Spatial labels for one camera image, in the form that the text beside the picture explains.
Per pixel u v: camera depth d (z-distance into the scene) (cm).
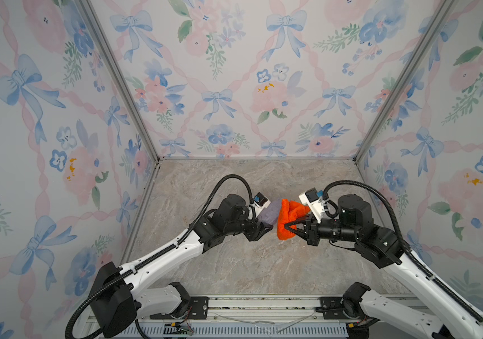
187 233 50
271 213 71
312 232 55
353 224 50
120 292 39
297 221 61
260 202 63
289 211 63
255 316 73
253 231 64
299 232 61
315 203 57
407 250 44
